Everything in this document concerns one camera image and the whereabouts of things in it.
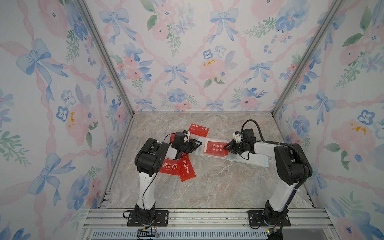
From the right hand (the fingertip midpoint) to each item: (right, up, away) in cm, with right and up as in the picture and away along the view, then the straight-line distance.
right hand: (225, 147), depth 98 cm
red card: (-6, 0, 0) cm, 6 cm away
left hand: (-15, +2, +1) cm, 15 cm away
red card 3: (-35, -11, -7) cm, 37 cm away
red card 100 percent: (-25, -13, -8) cm, 29 cm away
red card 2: (-17, +11, +12) cm, 24 cm away
